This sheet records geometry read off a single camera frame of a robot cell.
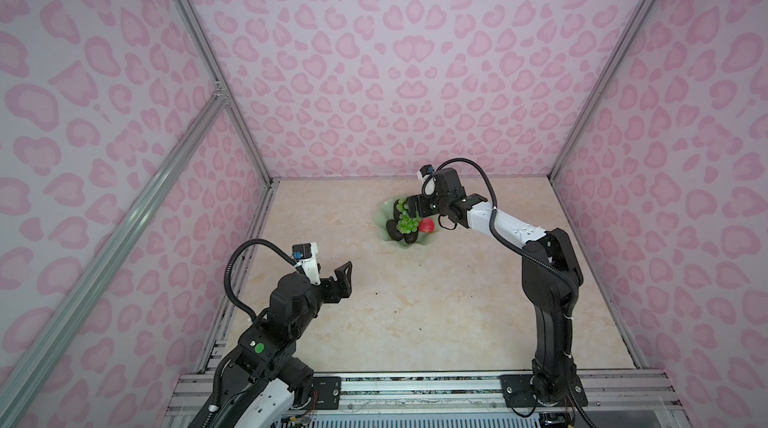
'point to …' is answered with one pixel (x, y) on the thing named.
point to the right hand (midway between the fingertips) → (418, 197)
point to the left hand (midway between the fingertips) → (337, 261)
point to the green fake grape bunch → (406, 223)
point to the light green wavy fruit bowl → (385, 213)
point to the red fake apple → (426, 225)
